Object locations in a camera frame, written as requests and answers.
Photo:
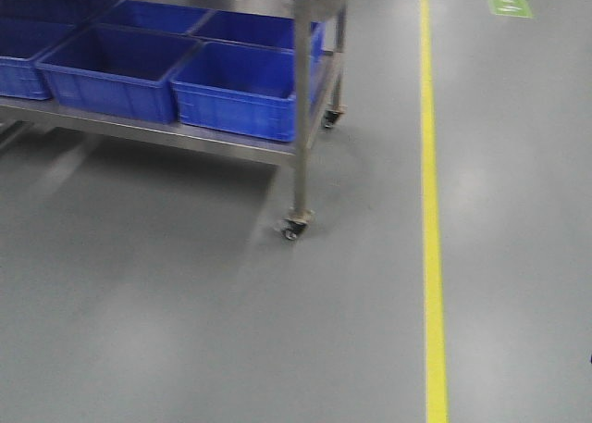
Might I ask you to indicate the steel rack on castors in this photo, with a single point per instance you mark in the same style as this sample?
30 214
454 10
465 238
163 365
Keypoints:
301 117

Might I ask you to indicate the row of blue bins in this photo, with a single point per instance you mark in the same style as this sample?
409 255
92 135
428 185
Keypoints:
115 85

